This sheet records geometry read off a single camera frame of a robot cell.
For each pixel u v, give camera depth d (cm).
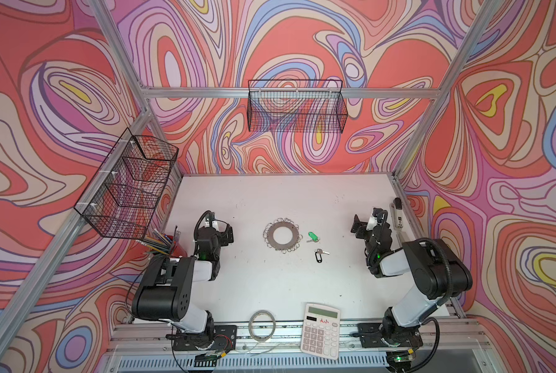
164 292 45
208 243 71
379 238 71
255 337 74
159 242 84
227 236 86
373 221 81
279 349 73
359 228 85
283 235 99
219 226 82
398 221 99
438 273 47
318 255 92
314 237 96
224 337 72
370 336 72
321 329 73
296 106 96
